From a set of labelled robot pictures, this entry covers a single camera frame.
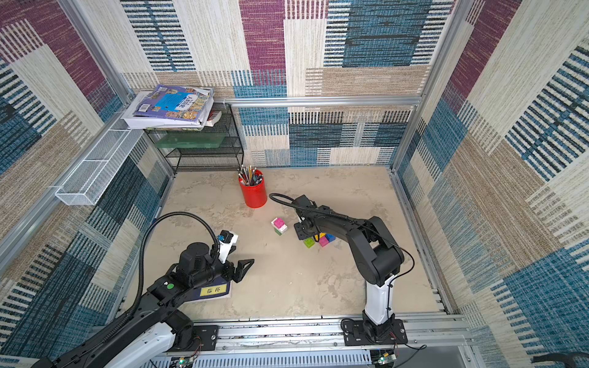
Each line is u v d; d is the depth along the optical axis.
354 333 0.73
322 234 0.61
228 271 0.69
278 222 0.92
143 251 0.60
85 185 0.70
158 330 0.60
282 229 0.92
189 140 0.98
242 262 0.69
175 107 0.80
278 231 0.94
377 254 0.50
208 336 0.73
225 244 0.68
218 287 0.82
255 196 1.01
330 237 0.94
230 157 1.20
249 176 1.00
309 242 0.93
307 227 0.70
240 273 0.70
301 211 0.77
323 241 0.92
